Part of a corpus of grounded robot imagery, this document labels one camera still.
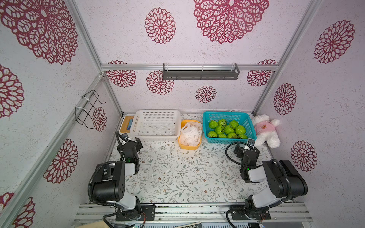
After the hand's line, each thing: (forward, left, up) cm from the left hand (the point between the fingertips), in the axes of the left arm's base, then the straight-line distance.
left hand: (130, 140), depth 93 cm
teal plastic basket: (+22, -82, -4) cm, 85 cm away
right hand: (-2, -76, 0) cm, 76 cm away
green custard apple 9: (+5, -76, -3) cm, 76 cm away
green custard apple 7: (+7, -56, -4) cm, 56 cm away
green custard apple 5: (+12, -76, -4) cm, 77 cm away
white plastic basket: (+21, -14, -10) cm, 27 cm away
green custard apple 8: (+6, -69, -3) cm, 69 cm away
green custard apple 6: (+12, -61, -4) cm, 62 cm away
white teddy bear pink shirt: (+9, -93, -2) cm, 93 cm away
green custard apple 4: (+18, -73, -4) cm, 76 cm away
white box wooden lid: (+17, +7, -4) cm, 19 cm away
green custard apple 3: (+18, -64, -4) cm, 67 cm away
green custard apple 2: (+17, -58, -4) cm, 60 cm away
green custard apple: (+12, -68, -4) cm, 69 cm away
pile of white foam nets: (+6, -40, -1) cm, 41 cm away
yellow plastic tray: (+23, -45, -7) cm, 51 cm away
